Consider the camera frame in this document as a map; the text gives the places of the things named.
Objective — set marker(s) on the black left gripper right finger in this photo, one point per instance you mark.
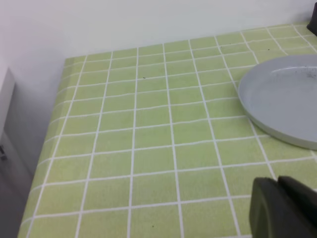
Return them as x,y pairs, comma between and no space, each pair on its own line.
303,204

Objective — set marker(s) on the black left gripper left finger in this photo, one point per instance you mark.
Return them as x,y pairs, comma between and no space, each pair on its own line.
272,213

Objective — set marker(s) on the grey round plate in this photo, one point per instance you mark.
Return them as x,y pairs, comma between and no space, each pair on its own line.
280,97

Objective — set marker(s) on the green checkered tablecloth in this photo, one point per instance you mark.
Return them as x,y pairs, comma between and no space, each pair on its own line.
152,142

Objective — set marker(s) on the grey cabinet beside table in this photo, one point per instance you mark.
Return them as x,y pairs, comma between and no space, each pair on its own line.
15,176

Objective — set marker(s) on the black wire dish rack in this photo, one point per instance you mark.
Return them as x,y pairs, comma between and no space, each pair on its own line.
312,25

